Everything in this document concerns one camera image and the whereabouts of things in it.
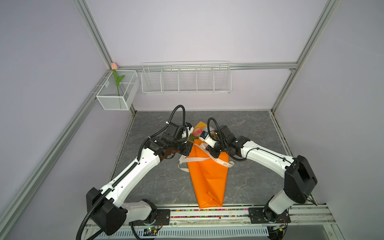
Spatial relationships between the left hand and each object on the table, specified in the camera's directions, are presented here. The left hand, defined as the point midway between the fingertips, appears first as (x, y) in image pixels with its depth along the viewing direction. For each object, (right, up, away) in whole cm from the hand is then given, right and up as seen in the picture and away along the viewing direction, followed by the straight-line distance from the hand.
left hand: (191, 148), depth 75 cm
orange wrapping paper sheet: (+10, -18, +7) cm, 21 cm away
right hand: (+9, -1, +10) cm, 14 cm away
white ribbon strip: (+7, 0, +9) cm, 11 cm away
